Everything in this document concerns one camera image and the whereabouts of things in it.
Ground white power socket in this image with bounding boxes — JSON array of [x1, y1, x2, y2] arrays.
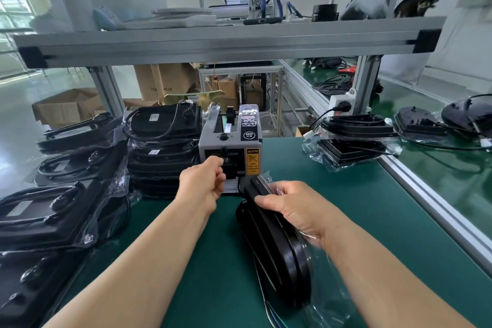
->
[[331, 93, 356, 113]]

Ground grey metal shelf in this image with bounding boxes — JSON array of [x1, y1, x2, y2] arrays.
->
[[14, 16, 447, 70]]

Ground black phone on shelf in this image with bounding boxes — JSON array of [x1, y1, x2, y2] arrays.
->
[[243, 16, 284, 25]]

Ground unbagged black lamps with cables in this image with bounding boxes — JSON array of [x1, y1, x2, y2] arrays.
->
[[394, 95, 492, 148]]

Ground person's left forearm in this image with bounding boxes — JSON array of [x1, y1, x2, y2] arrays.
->
[[42, 201, 216, 328]]

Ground black cup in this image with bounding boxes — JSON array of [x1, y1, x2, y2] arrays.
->
[[311, 4, 339, 22]]

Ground white flat scale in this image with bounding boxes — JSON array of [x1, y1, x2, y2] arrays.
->
[[123, 9, 218, 30]]

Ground white handset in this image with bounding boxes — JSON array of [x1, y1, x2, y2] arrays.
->
[[94, 7, 126, 31]]

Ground person's right hand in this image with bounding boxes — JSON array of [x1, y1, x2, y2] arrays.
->
[[254, 180, 343, 248]]

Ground aluminium table edge rail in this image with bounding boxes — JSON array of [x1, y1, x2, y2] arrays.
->
[[382, 155, 492, 275]]

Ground stack of bagged lamps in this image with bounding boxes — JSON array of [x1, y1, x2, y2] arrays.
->
[[0, 175, 138, 257]]

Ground group of bagged black lamps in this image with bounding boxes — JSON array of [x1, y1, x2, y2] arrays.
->
[[303, 112, 401, 171]]

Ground person's left hand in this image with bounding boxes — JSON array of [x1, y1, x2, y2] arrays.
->
[[175, 156, 228, 217]]

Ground white box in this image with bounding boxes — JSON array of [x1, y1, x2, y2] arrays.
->
[[88, 0, 166, 21]]

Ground bundle of black cables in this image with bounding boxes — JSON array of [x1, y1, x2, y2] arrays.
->
[[314, 74, 355, 96]]

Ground grey tape dispenser machine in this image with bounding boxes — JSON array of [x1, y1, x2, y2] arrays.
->
[[199, 105, 264, 194]]

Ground person's right forearm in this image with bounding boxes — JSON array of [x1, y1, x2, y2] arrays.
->
[[323, 220, 478, 328]]

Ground window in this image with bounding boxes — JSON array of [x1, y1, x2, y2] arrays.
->
[[0, 0, 35, 79]]

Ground grey barcode scanner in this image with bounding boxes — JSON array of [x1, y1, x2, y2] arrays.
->
[[340, 0, 389, 21]]

